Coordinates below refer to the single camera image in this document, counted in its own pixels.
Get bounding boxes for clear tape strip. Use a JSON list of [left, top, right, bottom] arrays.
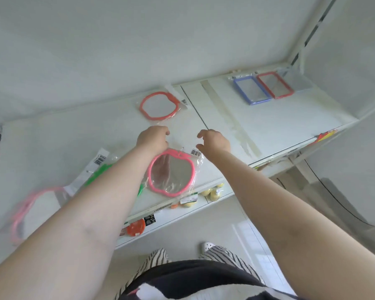
[[200, 79, 263, 160]]

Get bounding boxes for red rectangular mirror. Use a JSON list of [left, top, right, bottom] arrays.
[[256, 71, 295, 100]]

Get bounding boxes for person's right hand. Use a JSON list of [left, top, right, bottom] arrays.
[[195, 129, 232, 161]]

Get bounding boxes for black printed shirt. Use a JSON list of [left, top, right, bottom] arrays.
[[117, 260, 304, 300]]

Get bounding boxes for black white striped trousers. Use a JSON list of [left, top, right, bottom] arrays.
[[114, 245, 266, 300]]

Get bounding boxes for red yellow sticker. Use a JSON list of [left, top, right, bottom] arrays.
[[314, 129, 338, 144]]

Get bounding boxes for person's left forearm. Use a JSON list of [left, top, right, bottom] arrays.
[[0, 146, 158, 300]]

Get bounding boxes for orange round lid container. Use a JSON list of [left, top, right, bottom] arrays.
[[125, 218, 147, 237]]

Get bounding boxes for light blue rectangular mirror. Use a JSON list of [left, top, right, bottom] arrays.
[[276, 67, 314, 93]]

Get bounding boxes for person's left hand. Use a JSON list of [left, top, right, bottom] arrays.
[[136, 125, 171, 158]]

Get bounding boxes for green white price label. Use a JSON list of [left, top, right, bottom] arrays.
[[180, 192, 198, 205]]

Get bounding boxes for person's right forearm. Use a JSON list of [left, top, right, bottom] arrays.
[[206, 151, 375, 300]]

